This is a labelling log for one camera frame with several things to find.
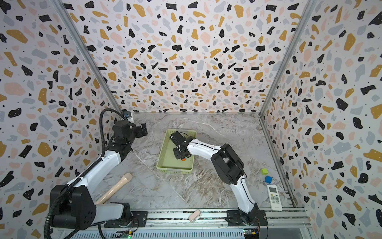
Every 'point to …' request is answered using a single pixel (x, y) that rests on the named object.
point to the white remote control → (274, 197)
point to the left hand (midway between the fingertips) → (137, 123)
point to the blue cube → (268, 179)
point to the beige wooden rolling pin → (126, 179)
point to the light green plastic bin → (167, 163)
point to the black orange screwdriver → (183, 159)
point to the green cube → (264, 171)
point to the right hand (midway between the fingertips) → (179, 153)
